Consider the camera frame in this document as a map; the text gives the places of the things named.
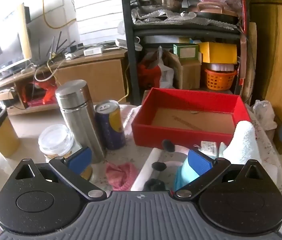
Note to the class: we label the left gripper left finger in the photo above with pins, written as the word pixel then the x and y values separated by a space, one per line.
pixel 69 171

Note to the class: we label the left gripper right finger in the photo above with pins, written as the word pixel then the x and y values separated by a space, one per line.
pixel 208 169

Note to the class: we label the pink pig plush toy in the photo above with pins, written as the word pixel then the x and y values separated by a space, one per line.
pixel 184 174

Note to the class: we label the white towel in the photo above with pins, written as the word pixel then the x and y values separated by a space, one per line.
pixel 243 145

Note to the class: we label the pink knitted cloth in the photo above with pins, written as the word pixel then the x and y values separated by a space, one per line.
pixel 121 177

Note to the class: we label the jar with white lid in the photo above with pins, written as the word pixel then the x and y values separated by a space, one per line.
pixel 58 141

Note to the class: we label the white foam tray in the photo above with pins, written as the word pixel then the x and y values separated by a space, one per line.
pixel 146 171

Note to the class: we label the red cardboard box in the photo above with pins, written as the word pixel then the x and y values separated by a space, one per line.
pixel 187 117

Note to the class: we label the blue yellow drink can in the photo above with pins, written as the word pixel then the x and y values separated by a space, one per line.
pixel 108 116

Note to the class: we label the stainless steel thermos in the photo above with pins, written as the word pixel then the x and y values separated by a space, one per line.
pixel 77 109

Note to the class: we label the yellow trash bin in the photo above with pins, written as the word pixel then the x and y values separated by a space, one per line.
pixel 9 141

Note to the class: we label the orange plastic basket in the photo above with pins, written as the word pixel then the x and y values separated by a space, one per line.
pixel 219 81

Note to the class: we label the brown cardboard box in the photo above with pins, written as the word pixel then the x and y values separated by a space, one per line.
pixel 187 73

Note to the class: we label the wooden tv stand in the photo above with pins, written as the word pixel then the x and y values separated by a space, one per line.
pixel 34 91

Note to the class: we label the red white plastic bag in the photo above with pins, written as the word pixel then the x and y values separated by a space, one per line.
pixel 153 71

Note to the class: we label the yellow box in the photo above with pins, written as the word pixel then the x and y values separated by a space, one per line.
pixel 213 52

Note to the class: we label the green box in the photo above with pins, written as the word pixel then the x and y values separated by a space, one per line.
pixel 188 51

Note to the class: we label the black metal shelf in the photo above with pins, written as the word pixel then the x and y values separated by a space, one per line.
pixel 189 30

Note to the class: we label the flat screen television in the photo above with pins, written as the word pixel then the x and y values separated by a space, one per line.
pixel 15 48

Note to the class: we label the wooden cabinet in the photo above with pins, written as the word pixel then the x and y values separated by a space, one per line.
pixel 267 14

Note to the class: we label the pink clay pot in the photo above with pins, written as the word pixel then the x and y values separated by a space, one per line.
pixel 211 9

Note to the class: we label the metal cooking pot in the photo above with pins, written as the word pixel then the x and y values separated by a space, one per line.
pixel 148 6

